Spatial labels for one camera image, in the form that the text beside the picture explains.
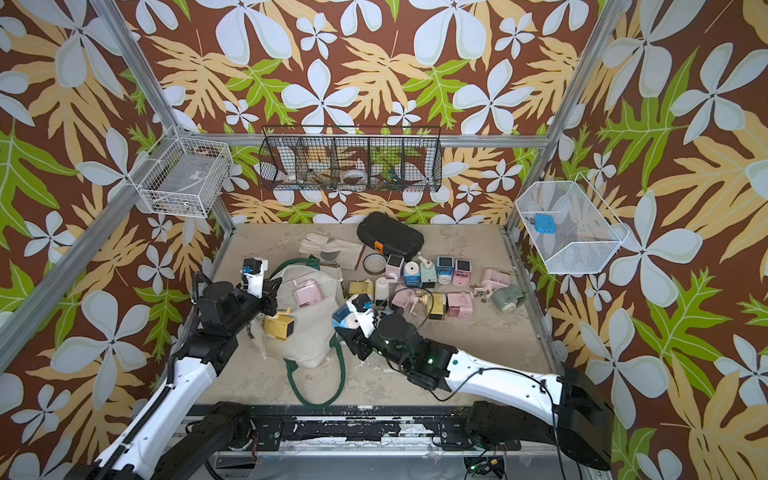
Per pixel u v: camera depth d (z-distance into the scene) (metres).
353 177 0.99
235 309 0.60
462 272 1.03
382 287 0.96
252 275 0.65
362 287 0.98
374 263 1.08
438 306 0.93
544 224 0.86
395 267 0.99
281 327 0.86
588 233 0.77
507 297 0.94
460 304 0.93
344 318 0.67
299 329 0.93
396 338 0.52
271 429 0.75
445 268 1.01
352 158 0.98
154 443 0.43
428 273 0.99
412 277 0.99
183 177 0.86
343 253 1.12
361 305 0.59
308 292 0.94
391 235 1.13
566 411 0.41
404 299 0.95
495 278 0.99
